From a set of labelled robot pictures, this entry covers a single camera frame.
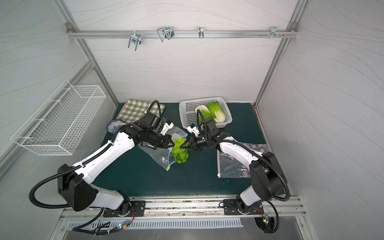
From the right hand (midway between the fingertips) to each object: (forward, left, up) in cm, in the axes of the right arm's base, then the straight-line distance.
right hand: (180, 147), depth 76 cm
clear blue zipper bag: (-3, +9, -5) cm, 11 cm away
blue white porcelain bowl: (+23, +53, -14) cm, 59 cm away
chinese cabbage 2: (+36, -20, -8) cm, 41 cm away
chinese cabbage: (-3, 0, -1) cm, 4 cm away
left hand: (0, +3, +2) cm, 3 cm away
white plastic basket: (+38, +1, -18) cm, 42 cm away
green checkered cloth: (+40, +45, -17) cm, 63 cm away
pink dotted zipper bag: (-2, -27, -18) cm, 33 cm away
